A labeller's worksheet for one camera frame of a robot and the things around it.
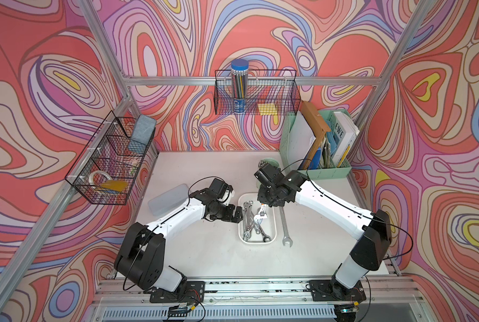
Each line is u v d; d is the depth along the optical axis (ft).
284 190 1.79
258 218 2.57
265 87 3.06
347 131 3.11
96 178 2.32
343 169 3.37
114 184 2.23
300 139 3.20
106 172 2.39
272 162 3.16
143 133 2.66
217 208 2.14
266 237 2.86
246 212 3.06
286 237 2.91
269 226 2.96
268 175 2.00
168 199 3.23
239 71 2.36
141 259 1.38
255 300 2.40
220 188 2.28
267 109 2.70
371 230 1.45
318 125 2.79
